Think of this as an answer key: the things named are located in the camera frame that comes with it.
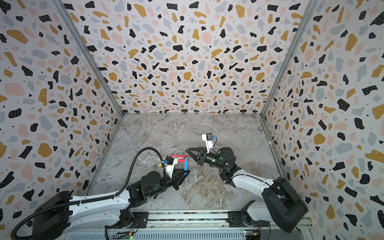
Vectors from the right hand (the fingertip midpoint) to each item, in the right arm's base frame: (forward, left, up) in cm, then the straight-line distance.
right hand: (185, 150), depth 69 cm
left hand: (-6, -2, -8) cm, 10 cm away
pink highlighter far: (+13, +8, -29) cm, 33 cm away
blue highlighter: (-4, 0, -7) cm, 8 cm away
